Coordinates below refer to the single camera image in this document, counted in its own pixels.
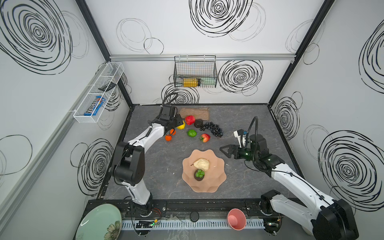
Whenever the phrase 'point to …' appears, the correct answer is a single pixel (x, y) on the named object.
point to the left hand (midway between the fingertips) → (181, 119)
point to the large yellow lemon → (182, 127)
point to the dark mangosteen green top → (199, 174)
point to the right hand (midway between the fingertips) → (223, 149)
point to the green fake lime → (192, 133)
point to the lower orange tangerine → (168, 137)
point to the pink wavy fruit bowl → (214, 176)
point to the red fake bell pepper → (190, 120)
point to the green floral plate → (102, 222)
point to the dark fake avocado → (198, 123)
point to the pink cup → (237, 219)
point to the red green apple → (205, 138)
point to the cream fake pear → (201, 163)
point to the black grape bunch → (214, 128)
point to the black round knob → (194, 216)
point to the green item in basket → (207, 81)
